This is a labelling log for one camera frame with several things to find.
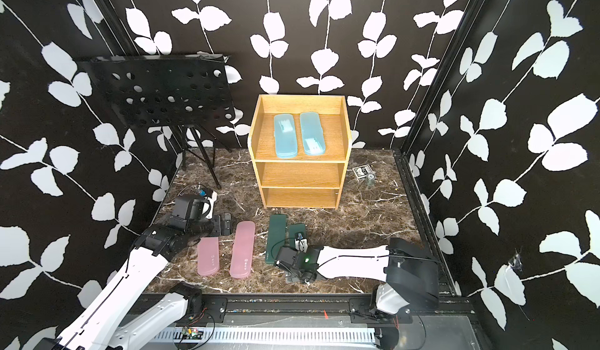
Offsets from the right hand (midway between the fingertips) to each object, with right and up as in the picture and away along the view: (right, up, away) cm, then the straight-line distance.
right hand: (297, 268), depth 81 cm
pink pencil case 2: (-21, +3, +6) cm, 22 cm away
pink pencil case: (-33, +3, +3) cm, 33 cm away
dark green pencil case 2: (-2, +11, +13) cm, 17 cm away
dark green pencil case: (-9, +8, +10) cm, 15 cm away
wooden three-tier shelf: (+1, +44, -3) cm, 44 cm away
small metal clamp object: (+31, +34, +30) cm, 55 cm away
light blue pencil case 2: (+5, +48, +1) cm, 48 cm away
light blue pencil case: (-4, +47, 0) cm, 47 cm away
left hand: (-24, +19, -3) cm, 31 cm away
